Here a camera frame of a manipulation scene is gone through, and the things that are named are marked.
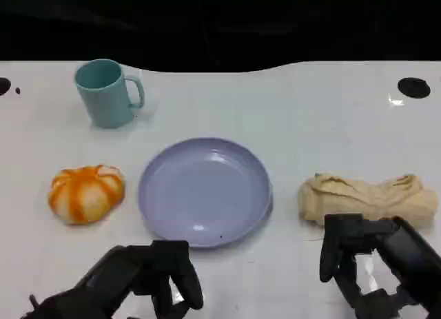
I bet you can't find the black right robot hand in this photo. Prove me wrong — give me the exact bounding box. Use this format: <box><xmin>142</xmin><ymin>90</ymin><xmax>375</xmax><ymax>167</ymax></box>
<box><xmin>319</xmin><ymin>214</ymin><xmax>441</xmax><ymax>319</ymax></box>

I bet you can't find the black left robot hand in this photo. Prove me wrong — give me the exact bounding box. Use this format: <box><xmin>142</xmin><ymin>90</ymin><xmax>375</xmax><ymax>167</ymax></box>
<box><xmin>74</xmin><ymin>239</ymin><xmax>205</xmax><ymax>319</ymax></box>

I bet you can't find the pale green mug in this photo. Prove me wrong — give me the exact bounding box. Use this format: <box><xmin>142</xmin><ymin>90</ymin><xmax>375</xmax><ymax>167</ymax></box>
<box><xmin>74</xmin><ymin>59</ymin><xmax>145</xmax><ymax>130</ymax></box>

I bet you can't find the beige towel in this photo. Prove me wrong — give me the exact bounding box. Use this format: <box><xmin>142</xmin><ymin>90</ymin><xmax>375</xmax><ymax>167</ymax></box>
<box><xmin>298</xmin><ymin>173</ymin><xmax>439</xmax><ymax>230</ymax></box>

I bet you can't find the black backdrop cloth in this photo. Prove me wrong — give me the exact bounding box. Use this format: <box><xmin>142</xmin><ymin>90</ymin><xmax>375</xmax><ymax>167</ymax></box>
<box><xmin>0</xmin><ymin>0</ymin><xmax>441</xmax><ymax>74</ymax></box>

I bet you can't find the lilac plate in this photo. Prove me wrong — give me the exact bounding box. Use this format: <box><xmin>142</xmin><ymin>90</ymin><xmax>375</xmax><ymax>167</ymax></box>
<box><xmin>137</xmin><ymin>136</ymin><xmax>274</xmax><ymax>249</ymax></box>

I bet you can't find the orange and white bread roll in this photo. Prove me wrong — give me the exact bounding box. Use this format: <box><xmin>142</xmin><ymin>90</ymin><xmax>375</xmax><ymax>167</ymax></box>
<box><xmin>47</xmin><ymin>164</ymin><xmax>125</xmax><ymax>226</ymax></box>

